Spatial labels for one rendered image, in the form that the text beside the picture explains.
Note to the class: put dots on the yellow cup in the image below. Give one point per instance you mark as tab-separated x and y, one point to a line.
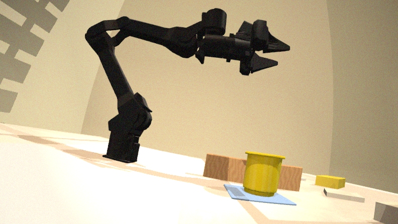
262	173

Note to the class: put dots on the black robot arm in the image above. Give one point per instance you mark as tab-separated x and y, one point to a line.
134	114

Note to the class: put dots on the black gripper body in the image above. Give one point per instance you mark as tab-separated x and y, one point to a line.
243	50

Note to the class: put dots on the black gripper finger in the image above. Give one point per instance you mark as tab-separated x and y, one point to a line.
260	63
274	45

